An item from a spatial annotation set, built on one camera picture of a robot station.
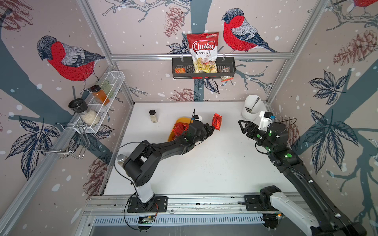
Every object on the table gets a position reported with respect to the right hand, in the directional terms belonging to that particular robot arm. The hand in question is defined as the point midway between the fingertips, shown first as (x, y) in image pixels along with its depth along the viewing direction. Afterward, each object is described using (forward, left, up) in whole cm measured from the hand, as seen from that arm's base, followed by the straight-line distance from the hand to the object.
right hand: (241, 121), depth 73 cm
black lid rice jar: (-6, +72, +8) cm, 73 cm away
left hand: (+4, +9, -10) cm, 14 cm away
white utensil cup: (+29, -15, -14) cm, 36 cm away
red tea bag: (+8, +11, -11) cm, 18 cm away
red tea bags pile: (+10, +35, -22) cm, 42 cm away
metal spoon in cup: (+30, -17, -24) cm, 42 cm away
